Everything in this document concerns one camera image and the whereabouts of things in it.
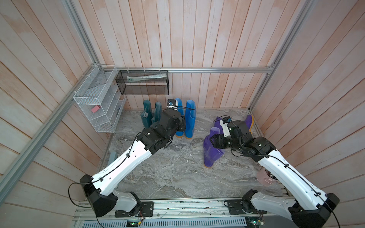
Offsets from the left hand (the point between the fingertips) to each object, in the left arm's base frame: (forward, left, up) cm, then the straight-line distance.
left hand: (180, 119), depth 70 cm
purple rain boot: (-9, -18, -20) cm, 28 cm away
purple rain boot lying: (+22, -52, -27) cm, 62 cm away
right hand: (-5, -18, -9) cm, 21 cm away
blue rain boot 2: (+12, -6, -9) cm, 16 cm away
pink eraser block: (+13, +51, -6) cm, 53 cm away
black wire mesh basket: (+41, +27, -7) cm, 49 cm away
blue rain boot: (+11, 0, -30) cm, 32 cm away
